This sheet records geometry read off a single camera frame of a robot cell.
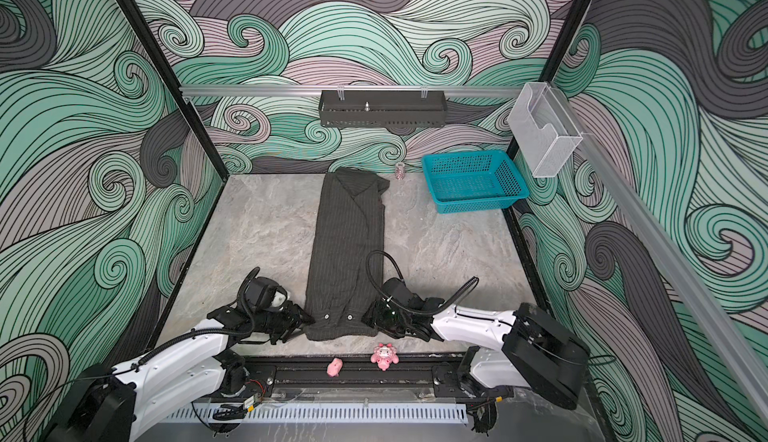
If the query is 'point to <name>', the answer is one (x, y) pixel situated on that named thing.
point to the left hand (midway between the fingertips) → (313, 323)
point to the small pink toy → (334, 367)
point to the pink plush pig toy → (384, 355)
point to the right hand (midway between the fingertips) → (366, 325)
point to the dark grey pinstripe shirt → (347, 267)
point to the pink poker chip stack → (399, 170)
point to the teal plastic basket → (474, 181)
